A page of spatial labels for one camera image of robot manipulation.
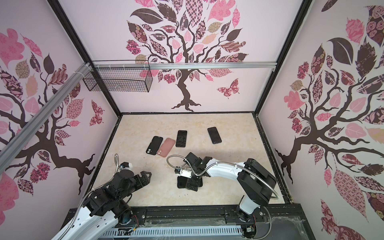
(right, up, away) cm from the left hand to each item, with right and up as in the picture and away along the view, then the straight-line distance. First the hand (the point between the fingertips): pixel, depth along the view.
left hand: (145, 180), depth 77 cm
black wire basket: (-22, +61, +18) cm, 68 cm away
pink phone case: (+6, +14, +24) cm, 28 cm away
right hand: (+23, -1, +9) cm, 25 cm away
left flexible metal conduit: (-4, +12, -21) cm, 24 cm away
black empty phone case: (-2, +15, +24) cm, 29 cm away
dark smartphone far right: (+40, +22, +30) cm, 55 cm away
